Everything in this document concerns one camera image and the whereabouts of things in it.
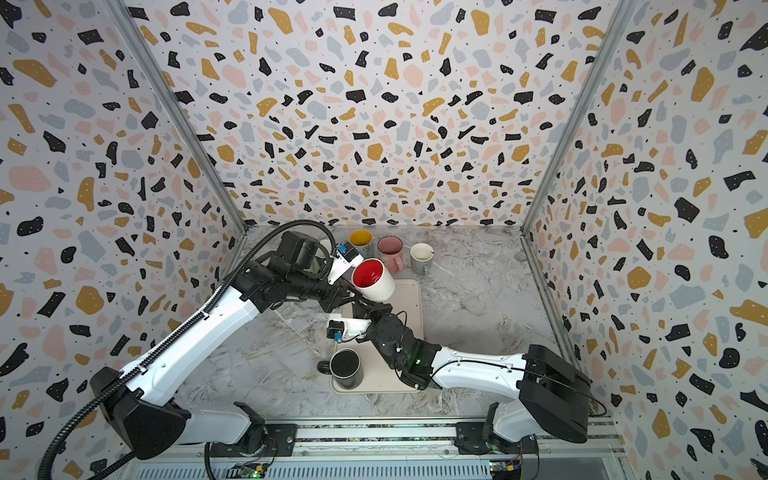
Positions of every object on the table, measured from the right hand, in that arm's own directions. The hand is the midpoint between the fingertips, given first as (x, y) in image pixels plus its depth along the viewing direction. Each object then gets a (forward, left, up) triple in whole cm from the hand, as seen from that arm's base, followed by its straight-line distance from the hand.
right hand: (355, 289), depth 72 cm
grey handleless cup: (+28, -17, -21) cm, 40 cm away
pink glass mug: (+28, -6, -18) cm, 33 cm away
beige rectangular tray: (-12, -5, -26) cm, 29 cm away
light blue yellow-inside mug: (+32, +4, -19) cm, 38 cm away
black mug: (-13, +3, -17) cm, 22 cm away
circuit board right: (-33, -35, -28) cm, 56 cm away
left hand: (-1, -1, +2) cm, 2 cm away
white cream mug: (+4, -4, -2) cm, 6 cm away
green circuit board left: (-34, +25, -26) cm, 49 cm away
